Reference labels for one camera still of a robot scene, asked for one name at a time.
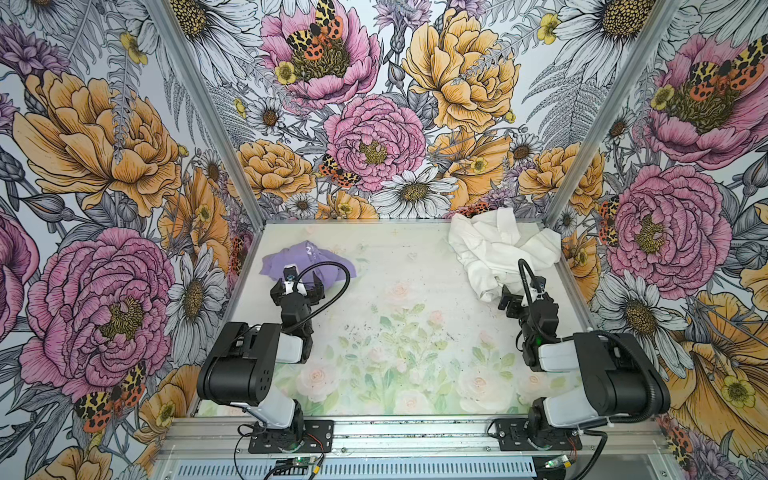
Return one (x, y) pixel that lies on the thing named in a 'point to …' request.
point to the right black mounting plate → (512, 434)
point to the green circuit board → (304, 460)
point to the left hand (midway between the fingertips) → (299, 282)
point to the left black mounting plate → (315, 437)
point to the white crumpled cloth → (495, 244)
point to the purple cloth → (304, 254)
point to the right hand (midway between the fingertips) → (519, 294)
